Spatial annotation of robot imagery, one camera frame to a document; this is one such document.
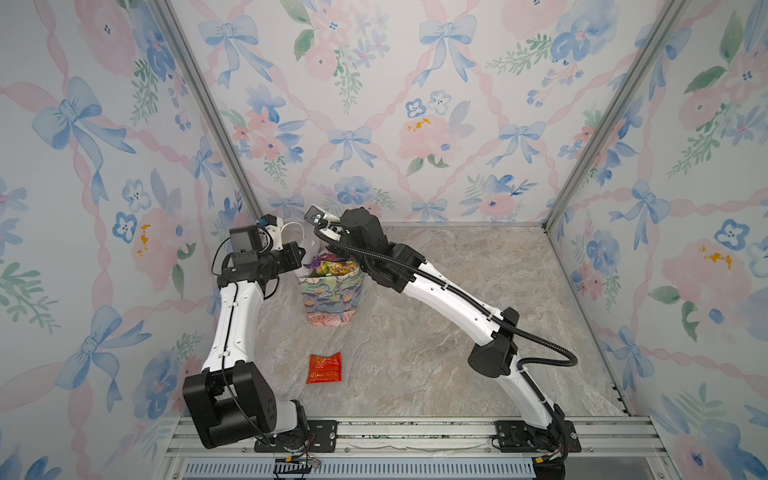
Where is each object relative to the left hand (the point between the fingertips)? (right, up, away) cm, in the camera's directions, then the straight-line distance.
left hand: (303, 247), depth 81 cm
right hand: (+10, +8, -9) cm, 16 cm away
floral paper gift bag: (+7, -14, +1) cm, 16 cm away
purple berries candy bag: (+4, -4, -3) cm, 6 cm away
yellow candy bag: (+8, -6, -3) cm, 10 cm away
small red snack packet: (+5, -34, +3) cm, 35 cm away
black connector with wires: (+1, -53, -8) cm, 54 cm away
